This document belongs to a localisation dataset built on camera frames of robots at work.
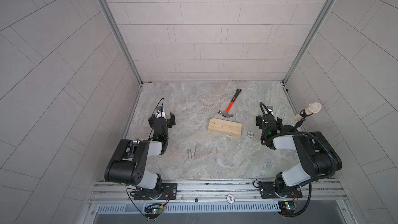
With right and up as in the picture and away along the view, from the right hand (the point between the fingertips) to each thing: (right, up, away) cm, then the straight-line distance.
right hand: (268, 114), depth 95 cm
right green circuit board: (-2, -38, -27) cm, 46 cm away
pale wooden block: (-28, -6, -5) cm, 29 cm away
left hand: (-63, +3, -3) cm, 63 cm away
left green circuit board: (-60, -36, -30) cm, 76 cm away
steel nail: (-48, -20, -12) cm, 53 cm away
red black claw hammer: (-25, 0, +4) cm, 25 cm away
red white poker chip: (-12, -11, -6) cm, 17 cm away
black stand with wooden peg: (+11, +7, -25) cm, 29 cm away
